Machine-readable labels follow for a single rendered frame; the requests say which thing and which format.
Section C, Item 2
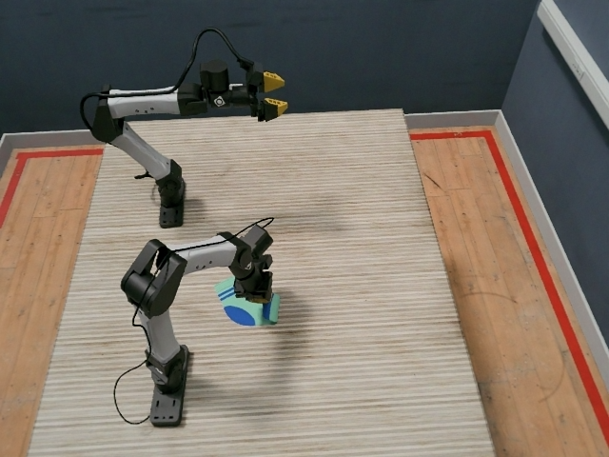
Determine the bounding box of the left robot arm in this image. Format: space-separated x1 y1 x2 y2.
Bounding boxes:
91 59 264 227

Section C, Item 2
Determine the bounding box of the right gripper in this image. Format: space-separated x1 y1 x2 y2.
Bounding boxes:
233 266 273 304

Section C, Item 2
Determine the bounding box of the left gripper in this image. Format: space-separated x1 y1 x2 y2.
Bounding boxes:
232 70 287 122

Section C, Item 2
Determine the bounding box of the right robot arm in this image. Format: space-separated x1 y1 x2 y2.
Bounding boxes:
120 224 273 424

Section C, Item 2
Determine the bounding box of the mint green and blue sock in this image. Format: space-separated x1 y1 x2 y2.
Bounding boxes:
214 276 280 326

